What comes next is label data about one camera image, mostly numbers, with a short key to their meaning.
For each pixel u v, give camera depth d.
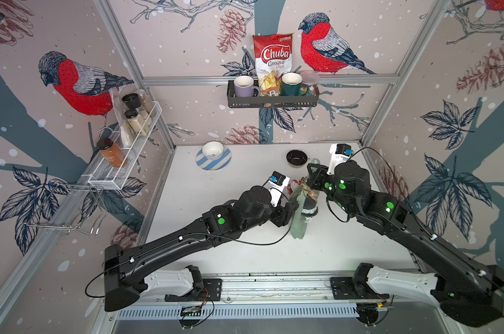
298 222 0.68
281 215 0.55
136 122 0.76
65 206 0.56
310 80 0.84
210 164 1.12
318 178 0.55
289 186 0.81
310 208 0.69
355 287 0.65
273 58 0.79
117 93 0.82
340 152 0.53
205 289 0.73
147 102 0.85
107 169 0.65
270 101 0.87
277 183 0.54
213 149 1.16
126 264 0.40
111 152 0.66
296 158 1.10
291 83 0.80
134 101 0.78
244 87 0.81
